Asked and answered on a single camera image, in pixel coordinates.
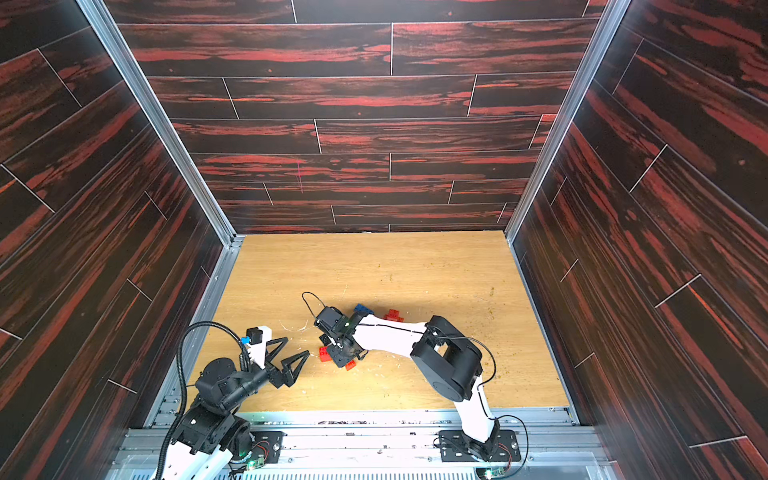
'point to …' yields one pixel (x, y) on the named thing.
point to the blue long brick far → (361, 307)
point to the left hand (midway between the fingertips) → (298, 348)
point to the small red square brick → (393, 315)
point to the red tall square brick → (324, 355)
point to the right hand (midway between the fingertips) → (347, 348)
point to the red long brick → (350, 365)
